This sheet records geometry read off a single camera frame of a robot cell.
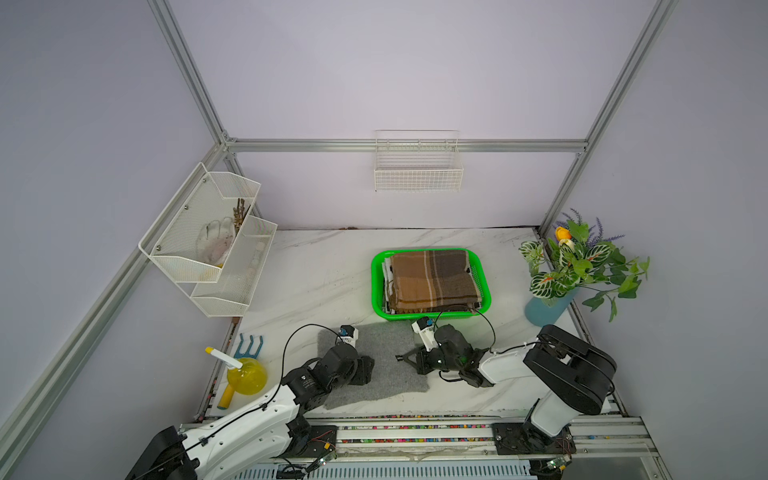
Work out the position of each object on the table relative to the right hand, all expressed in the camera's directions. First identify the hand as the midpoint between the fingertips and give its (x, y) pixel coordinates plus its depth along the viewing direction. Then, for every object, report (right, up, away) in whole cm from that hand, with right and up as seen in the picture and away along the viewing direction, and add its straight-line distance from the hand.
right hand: (408, 360), depth 88 cm
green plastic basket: (-10, +22, +5) cm, 24 cm away
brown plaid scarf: (+7, +24, +5) cm, 25 cm away
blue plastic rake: (-51, +2, 0) cm, 51 cm away
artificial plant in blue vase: (+37, +30, -21) cm, 52 cm away
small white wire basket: (+3, +63, +7) cm, 63 cm away
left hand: (-13, +1, -5) cm, 14 cm away
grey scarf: (-5, -2, -8) cm, 10 cm away
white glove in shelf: (-52, +36, -10) cm, 64 cm away
